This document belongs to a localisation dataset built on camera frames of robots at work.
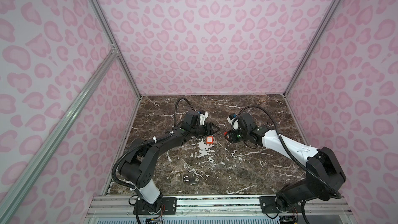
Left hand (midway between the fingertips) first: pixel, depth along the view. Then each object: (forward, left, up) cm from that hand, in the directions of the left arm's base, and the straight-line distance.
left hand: (219, 128), depth 84 cm
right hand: (-2, -5, -3) cm, 6 cm away
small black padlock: (-21, +15, -15) cm, 30 cm away
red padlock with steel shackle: (0, +5, -12) cm, 13 cm away
